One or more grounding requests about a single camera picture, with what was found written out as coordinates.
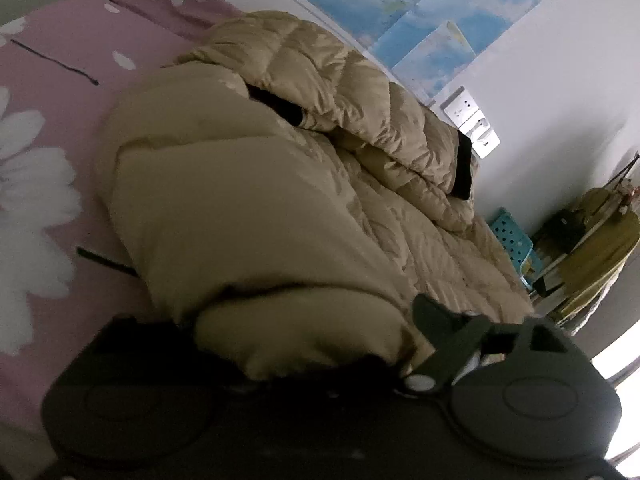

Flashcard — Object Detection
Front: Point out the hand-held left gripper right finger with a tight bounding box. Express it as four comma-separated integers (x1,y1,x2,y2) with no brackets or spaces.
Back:
404,294,581,395

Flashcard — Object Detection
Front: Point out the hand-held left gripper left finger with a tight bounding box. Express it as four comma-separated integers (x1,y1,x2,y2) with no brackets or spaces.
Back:
95,314,203,361

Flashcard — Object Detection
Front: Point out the tan down jacket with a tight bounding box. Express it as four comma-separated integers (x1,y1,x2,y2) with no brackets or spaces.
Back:
92,10,536,386

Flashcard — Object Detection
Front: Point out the blue plastic stool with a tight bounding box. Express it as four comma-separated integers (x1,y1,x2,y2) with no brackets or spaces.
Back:
489,209,541,281

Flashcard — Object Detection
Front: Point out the black hanging bag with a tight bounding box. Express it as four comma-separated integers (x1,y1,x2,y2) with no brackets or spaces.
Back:
547,209,583,241

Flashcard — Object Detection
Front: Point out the olive hanging garment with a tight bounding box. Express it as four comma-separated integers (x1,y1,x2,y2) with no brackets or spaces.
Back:
547,187,640,331

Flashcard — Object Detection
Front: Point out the white red hanging ornament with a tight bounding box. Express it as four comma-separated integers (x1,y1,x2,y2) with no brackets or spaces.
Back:
617,180,640,211

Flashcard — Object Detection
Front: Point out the pink floral bedsheet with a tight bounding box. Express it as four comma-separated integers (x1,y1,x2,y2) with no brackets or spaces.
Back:
0,0,261,441

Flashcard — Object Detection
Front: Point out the white wall switch plate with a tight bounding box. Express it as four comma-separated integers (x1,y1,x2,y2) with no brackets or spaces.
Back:
459,109,493,142
471,129,502,159

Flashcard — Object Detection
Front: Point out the white wall socket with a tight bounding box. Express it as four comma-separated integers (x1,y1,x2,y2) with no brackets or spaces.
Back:
440,86,482,126

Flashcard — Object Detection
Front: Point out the colourful wall map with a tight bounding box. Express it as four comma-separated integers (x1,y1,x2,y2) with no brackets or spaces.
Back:
250,0,565,103

